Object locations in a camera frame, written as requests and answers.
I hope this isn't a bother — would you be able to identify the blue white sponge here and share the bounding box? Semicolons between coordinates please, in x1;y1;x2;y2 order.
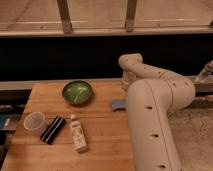
111;99;126;111

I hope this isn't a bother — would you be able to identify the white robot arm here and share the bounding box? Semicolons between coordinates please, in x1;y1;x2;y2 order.
118;53;196;171

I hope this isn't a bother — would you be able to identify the green bowl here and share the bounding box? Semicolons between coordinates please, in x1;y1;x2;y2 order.
62;80;93;105

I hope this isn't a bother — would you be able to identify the white bottle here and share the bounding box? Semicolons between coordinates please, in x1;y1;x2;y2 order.
70;114;88;153

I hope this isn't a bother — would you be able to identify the black rectangular box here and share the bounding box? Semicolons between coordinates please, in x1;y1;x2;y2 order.
40;116;66;145

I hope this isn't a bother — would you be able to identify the clear plastic cup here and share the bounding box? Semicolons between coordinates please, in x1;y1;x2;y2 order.
23;112;47;134

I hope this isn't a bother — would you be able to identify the right metal post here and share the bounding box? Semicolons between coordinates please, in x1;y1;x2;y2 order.
124;0;137;32

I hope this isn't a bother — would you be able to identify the metal post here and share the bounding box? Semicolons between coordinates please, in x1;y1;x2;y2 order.
124;0;137;32
57;0;73;34

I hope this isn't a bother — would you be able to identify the left metal post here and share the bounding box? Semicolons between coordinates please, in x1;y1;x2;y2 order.
57;0;73;34

